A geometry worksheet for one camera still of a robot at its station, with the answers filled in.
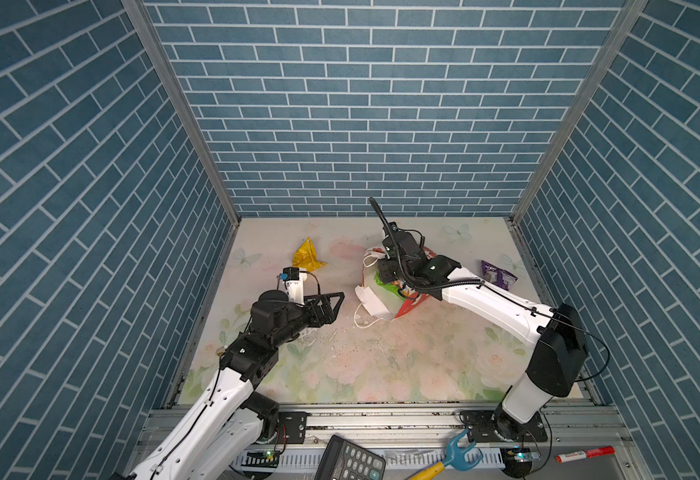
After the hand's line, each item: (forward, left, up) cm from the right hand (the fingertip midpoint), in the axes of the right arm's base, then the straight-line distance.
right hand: (382, 256), depth 83 cm
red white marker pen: (-40, -51, -20) cm, 68 cm away
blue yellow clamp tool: (-43, -20, -18) cm, 51 cm away
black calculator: (-46, +6, -18) cm, 50 cm away
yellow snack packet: (+11, +27, -15) cm, 33 cm away
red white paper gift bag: (-5, 0, -17) cm, 18 cm away
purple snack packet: (+8, -39, -17) cm, 43 cm away
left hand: (-15, +11, +1) cm, 19 cm away
